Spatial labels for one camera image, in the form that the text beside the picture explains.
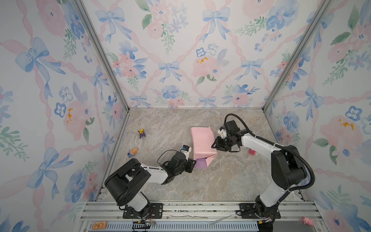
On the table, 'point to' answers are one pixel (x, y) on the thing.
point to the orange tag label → (99, 225)
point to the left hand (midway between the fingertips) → (196, 161)
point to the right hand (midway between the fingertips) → (214, 146)
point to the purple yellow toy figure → (141, 133)
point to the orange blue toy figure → (132, 152)
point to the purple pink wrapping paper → (204, 146)
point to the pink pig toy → (307, 221)
